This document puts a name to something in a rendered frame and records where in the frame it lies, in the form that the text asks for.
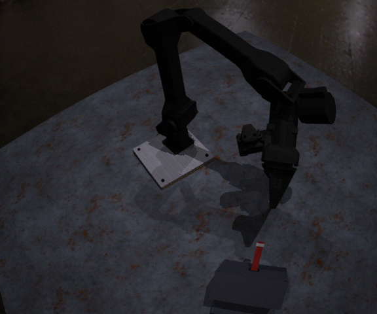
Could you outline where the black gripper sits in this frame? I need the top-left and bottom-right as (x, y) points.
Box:
(261, 119), (300, 209)

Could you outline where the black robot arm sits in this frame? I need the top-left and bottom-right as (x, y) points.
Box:
(140, 7), (336, 156)

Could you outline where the dark grey flat panel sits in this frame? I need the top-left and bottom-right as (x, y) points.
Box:
(209, 259), (289, 314)

